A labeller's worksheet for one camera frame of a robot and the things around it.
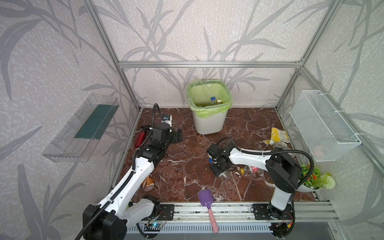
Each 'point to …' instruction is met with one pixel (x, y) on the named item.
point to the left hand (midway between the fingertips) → (175, 124)
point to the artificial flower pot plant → (317, 181)
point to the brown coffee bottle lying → (148, 184)
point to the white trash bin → (209, 125)
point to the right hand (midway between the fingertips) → (216, 165)
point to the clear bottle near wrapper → (279, 144)
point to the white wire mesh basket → (328, 137)
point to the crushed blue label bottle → (227, 175)
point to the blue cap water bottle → (213, 101)
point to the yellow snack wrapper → (278, 136)
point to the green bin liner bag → (209, 98)
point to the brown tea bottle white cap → (219, 101)
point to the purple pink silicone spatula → (206, 197)
